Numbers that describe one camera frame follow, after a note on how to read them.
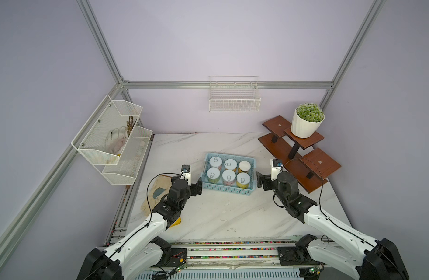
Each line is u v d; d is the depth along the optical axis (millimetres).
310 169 853
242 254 751
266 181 716
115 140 780
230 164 983
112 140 772
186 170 701
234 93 947
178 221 819
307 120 799
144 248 447
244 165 961
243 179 913
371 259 396
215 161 997
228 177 928
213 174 933
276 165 690
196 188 732
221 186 894
